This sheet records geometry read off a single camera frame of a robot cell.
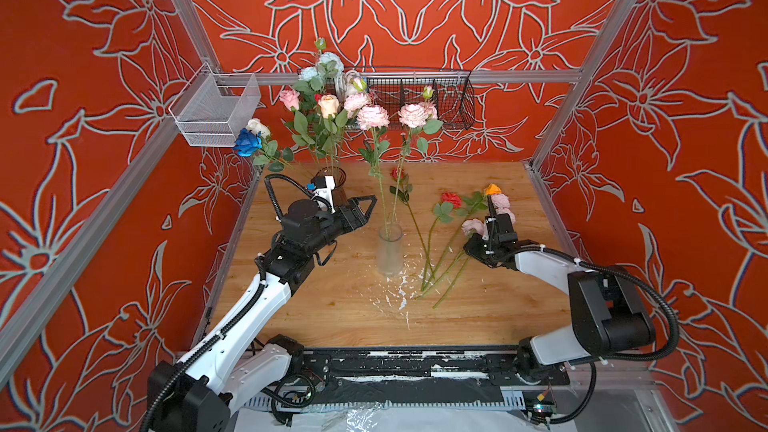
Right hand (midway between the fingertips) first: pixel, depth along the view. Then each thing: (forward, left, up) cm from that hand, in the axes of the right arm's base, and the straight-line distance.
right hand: (462, 244), depth 93 cm
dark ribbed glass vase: (+15, +38, +17) cm, 44 cm away
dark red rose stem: (+16, +1, +1) cm, 16 cm away
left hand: (-3, +29, +28) cm, 40 cm away
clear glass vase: (-6, +23, +8) cm, 26 cm away
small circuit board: (-43, -12, -4) cm, 44 cm away
